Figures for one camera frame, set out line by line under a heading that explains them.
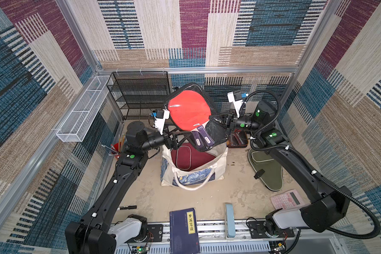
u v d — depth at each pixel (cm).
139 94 108
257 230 73
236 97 55
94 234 37
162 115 57
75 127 70
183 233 73
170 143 58
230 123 56
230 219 74
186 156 90
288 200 81
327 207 38
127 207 80
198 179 77
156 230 74
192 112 59
